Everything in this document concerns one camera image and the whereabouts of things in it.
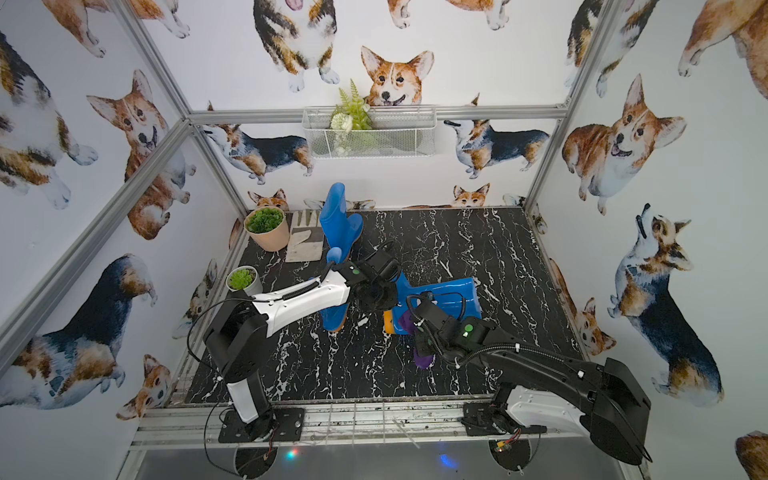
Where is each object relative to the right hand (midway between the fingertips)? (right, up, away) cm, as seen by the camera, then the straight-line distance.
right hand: (417, 337), depth 79 cm
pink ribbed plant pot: (-50, +25, +25) cm, 61 cm away
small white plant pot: (-49, +11, +13) cm, 52 cm away
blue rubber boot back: (+12, +9, +6) cm, 16 cm away
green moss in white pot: (-53, +14, +11) cm, 56 cm away
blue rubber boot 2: (-23, +3, +5) cm, 24 cm away
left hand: (-4, +8, +7) cm, 11 cm away
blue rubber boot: (-23, +28, +15) cm, 40 cm away
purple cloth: (-3, +4, 0) cm, 5 cm away
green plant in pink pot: (-52, +32, +25) cm, 66 cm away
